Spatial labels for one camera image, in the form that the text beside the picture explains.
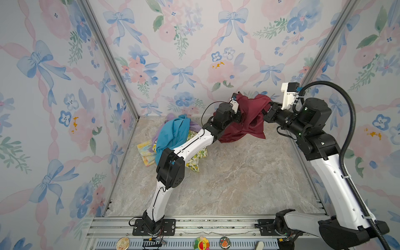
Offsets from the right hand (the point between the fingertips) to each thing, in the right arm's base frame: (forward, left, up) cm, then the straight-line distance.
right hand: (258, 100), depth 59 cm
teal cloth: (+10, +38, -33) cm, 52 cm away
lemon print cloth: (-5, +27, -41) cm, 49 cm away
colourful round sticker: (-41, +21, -46) cm, 66 cm away
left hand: (+15, +1, -14) cm, 21 cm away
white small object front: (-42, -4, -45) cm, 62 cm away
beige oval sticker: (-42, +57, -47) cm, 85 cm away
